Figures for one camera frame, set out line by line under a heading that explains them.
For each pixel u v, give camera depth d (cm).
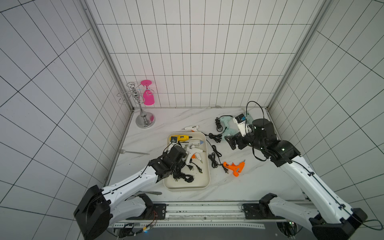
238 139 61
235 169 85
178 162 63
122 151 95
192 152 88
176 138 72
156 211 72
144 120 110
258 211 72
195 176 84
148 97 105
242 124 59
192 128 104
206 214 73
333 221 38
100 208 39
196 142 95
